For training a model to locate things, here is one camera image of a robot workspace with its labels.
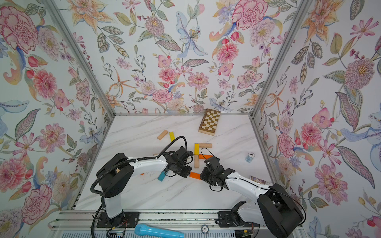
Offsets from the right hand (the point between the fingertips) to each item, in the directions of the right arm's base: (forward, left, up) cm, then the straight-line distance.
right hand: (200, 174), depth 88 cm
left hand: (-1, +5, +1) cm, 5 cm away
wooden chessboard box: (+41, -7, 0) cm, 41 cm away
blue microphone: (-29, +27, +4) cm, 39 cm away
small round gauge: (-27, -2, -1) cm, 27 cm away
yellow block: (+28, +21, -1) cm, 35 cm away
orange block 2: (-1, +3, 0) cm, 3 cm away
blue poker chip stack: (+10, -30, +4) cm, 32 cm away
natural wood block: (+29, +27, 0) cm, 40 cm away
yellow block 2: (+18, +3, -1) cm, 18 cm away
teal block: (-2, +23, -1) cm, 23 cm away
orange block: (+12, -4, -1) cm, 13 cm away
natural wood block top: (+20, -3, 0) cm, 20 cm away
